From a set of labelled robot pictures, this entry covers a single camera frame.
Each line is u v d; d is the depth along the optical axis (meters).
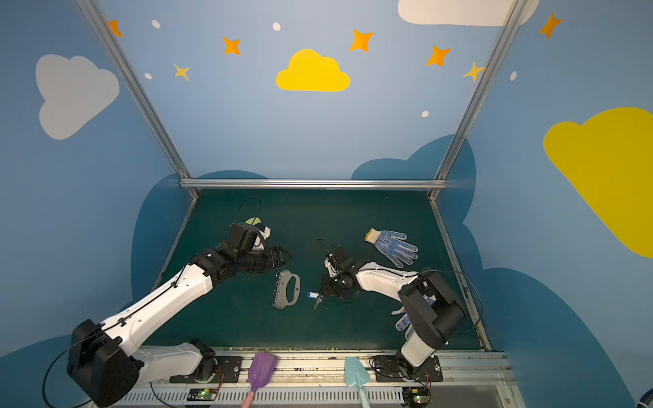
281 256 0.71
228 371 0.74
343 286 0.67
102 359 0.38
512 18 0.71
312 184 1.24
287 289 0.91
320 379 0.73
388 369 0.74
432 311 0.46
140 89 0.86
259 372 0.73
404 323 0.84
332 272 0.81
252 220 1.04
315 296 0.89
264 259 0.69
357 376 0.72
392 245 1.04
